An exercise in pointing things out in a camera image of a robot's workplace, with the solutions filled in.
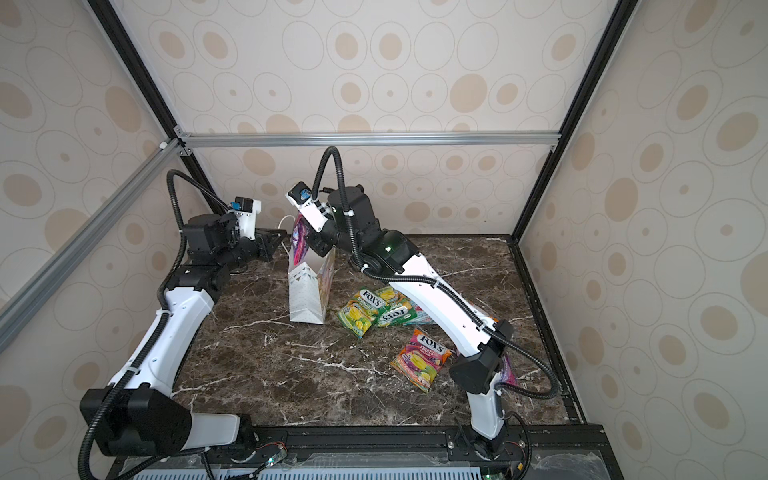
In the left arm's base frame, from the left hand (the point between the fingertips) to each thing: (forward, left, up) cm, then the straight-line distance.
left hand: (289, 227), depth 73 cm
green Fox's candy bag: (-3, -24, -33) cm, 41 cm away
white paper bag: (-6, -2, -17) cm, 18 cm away
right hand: (-4, -6, +7) cm, 11 cm away
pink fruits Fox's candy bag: (-21, -34, -32) cm, 51 cm away
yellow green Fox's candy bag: (-6, -15, -33) cm, 36 cm away
